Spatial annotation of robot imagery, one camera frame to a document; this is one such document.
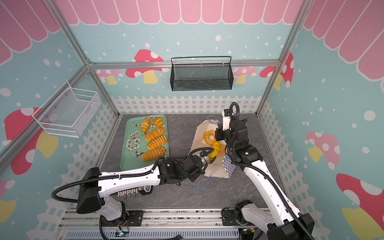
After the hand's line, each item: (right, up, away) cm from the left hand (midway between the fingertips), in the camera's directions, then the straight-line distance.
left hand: (196, 167), depth 76 cm
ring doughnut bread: (+6, +14, +23) cm, 28 cm away
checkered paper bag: (+13, +2, -4) cm, 14 cm away
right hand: (+11, +23, -4) cm, 25 cm away
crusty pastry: (-26, +11, +23) cm, 36 cm away
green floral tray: (-43, +10, +27) cm, 52 cm away
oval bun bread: (+12, +9, +16) cm, 22 cm away
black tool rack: (-29, -14, +7) cm, 33 cm away
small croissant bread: (-38, +23, +33) cm, 55 cm away
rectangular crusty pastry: (-27, +4, +18) cm, 33 cm away
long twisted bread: (-29, +16, +27) cm, 43 cm away
